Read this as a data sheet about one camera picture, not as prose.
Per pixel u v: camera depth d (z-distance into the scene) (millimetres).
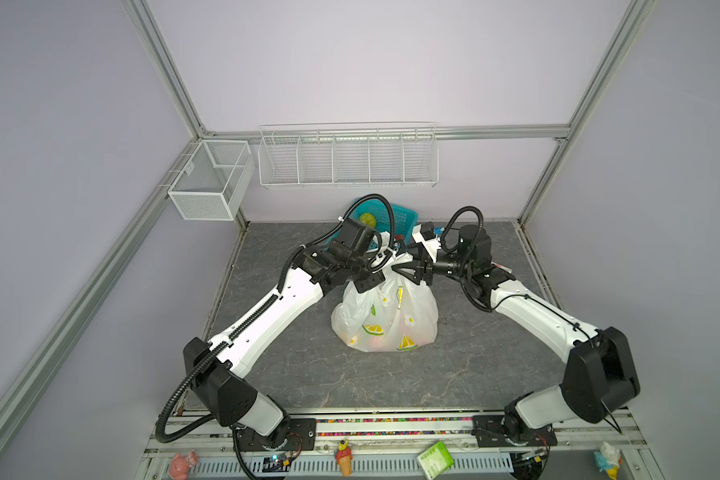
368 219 1152
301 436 734
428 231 633
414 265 675
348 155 988
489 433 717
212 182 995
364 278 659
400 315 813
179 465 680
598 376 426
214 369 372
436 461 685
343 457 692
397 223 1156
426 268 665
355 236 542
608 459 680
